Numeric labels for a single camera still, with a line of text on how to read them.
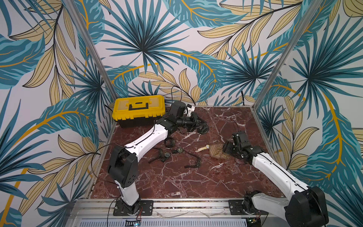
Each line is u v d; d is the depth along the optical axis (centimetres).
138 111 98
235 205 74
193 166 88
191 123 69
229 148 76
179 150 93
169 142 97
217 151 94
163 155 91
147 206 73
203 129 74
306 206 39
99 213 73
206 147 95
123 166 45
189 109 75
